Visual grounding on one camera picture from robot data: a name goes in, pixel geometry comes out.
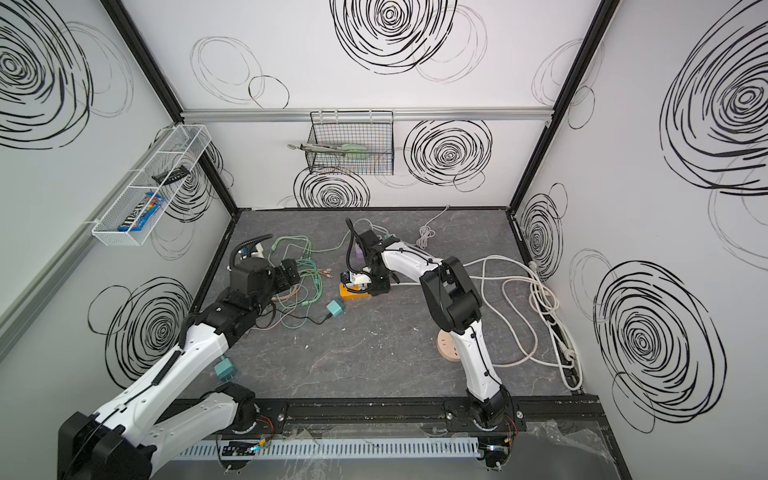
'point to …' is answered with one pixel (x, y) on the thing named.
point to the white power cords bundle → (516, 281)
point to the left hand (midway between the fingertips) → (285, 265)
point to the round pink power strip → (446, 345)
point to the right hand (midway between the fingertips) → (375, 279)
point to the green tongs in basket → (337, 148)
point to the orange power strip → (346, 294)
